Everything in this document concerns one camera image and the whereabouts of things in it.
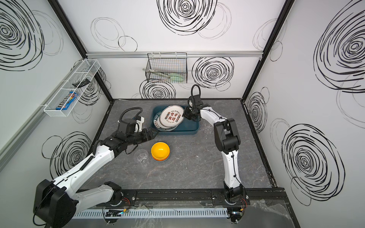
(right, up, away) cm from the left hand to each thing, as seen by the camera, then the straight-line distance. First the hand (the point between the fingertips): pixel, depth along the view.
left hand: (155, 133), depth 79 cm
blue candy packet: (-41, +18, -8) cm, 46 cm away
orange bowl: (+2, -16, +3) cm, 17 cm away
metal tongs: (+2, +36, +7) cm, 37 cm away
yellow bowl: (+1, -12, +7) cm, 14 cm away
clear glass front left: (-9, -14, +3) cm, 17 cm away
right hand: (+13, +10, +20) cm, 26 cm away
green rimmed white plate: (-2, +13, +28) cm, 31 cm away
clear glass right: (+33, -1, +21) cm, 40 cm away
